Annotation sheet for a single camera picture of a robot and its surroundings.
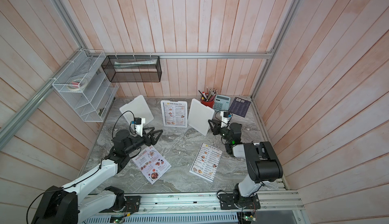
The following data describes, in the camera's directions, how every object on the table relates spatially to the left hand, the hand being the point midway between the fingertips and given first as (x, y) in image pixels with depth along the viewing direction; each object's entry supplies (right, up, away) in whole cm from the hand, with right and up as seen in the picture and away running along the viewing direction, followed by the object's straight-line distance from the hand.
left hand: (158, 131), depth 80 cm
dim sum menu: (+7, +9, +15) cm, 19 cm away
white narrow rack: (+7, +9, +15) cm, 19 cm away
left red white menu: (-5, -20, +6) cm, 21 cm away
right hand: (+29, +6, +10) cm, 31 cm away
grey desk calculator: (+41, +17, +34) cm, 56 cm away
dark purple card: (+55, +15, +34) cm, 66 cm away
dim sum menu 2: (+26, -19, +6) cm, 33 cm away
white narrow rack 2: (+22, +8, +9) cm, 25 cm away
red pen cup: (+29, +20, +26) cm, 44 cm away
